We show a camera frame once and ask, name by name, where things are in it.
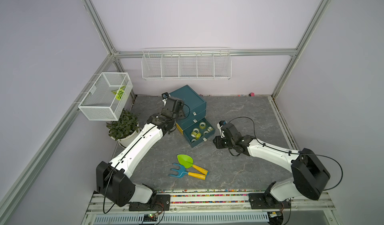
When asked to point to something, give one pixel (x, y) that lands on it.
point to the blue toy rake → (182, 172)
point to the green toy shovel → (187, 162)
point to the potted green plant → (122, 130)
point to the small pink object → (252, 94)
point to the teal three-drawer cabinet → (195, 126)
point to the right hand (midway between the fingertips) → (214, 139)
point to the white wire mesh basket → (106, 99)
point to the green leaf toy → (119, 92)
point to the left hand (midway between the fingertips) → (178, 111)
